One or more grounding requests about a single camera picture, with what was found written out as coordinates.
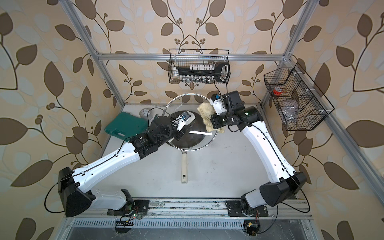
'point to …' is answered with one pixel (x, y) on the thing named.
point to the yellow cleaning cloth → (206, 110)
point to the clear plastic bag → (290, 112)
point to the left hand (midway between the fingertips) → (183, 117)
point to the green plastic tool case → (127, 125)
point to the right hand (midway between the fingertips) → (212, 119)
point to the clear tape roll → (143, 113)
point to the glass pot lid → (180, 103)
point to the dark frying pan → (196, 137)
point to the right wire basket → (301, 106)
